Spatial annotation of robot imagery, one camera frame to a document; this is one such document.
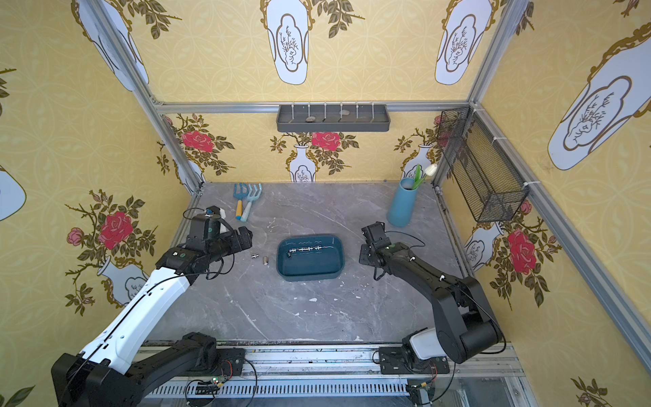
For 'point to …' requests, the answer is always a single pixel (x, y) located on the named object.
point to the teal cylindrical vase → (401, 208)
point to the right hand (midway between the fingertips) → (362, 255)
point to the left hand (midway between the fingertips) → (239, 236)
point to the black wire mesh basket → (489, 184)
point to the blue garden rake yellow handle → (240, 195)
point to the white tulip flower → (430, 170)
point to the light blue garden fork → (252, 195)
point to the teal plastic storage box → (302, 258)
